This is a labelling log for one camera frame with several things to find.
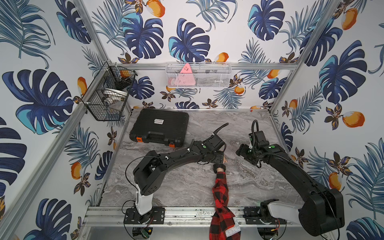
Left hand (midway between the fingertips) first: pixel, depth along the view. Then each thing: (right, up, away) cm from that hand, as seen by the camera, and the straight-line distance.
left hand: (219, 156), depth 84 cm
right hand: (+12, +1, 0) cm, 12 cm away
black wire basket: (-64, +32, -1) cm, 72 cm away
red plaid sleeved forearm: (-1, -29, -15) cm, 33 cm away
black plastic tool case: (-37, +17, +19) cm, 45 cm away
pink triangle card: (-19, +47, +6) cm, 51 cm away
